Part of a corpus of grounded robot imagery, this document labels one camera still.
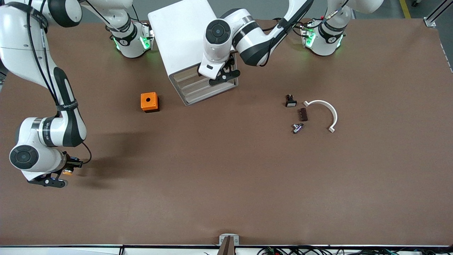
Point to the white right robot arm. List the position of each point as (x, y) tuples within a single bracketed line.
[(21, 46)]

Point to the chrome tee valve fitting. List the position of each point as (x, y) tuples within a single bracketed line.
[(297, 128)]

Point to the orange mushroom push button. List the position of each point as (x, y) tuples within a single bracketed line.
[(68, 172)]

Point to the black square button white cap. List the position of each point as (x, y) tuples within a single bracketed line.
[(291, 102)]

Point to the brown pointed post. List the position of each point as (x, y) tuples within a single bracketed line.
[(228, 248)]

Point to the grey metal bracket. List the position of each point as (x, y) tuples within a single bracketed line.
[(222, 240)]

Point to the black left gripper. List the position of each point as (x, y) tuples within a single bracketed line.
[(231, 62)]

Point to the aluminium frame profile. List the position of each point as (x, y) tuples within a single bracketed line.
[(430, 22)]

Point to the dark brown terminal block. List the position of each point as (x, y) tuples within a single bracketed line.
[(302, 114)]

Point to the orange button box with hole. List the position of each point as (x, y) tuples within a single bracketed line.
[(144, 104)]

